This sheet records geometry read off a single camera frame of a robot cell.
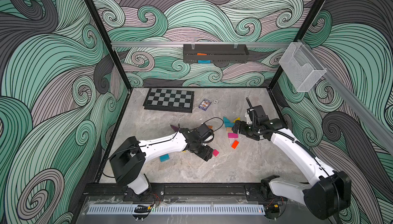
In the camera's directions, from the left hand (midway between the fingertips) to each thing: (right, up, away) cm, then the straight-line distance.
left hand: (207, 152), depth 79 cm
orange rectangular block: (+18, +1, +11) cm, 21 cm away
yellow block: (+23, +15, +22) cm, 35 cm away
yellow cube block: (-11, +8, -21) cm, 25 cm away
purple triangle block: (-19, +9, +18) cm, 27 cm away
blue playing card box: (+1, +25, +29) cm, 38 cm away
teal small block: (-23, -5, +5) cm, 24 cm away
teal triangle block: (+15, +13, +22) cm, 30 cm away
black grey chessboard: (-25, +28, +28) cm, 47 cm away
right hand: (+19, +11, +2) cm, 22 cm away
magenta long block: (+17, +6, +14) cm, 23 cm away
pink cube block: (+6, -3, +8) cm, 10 cm away
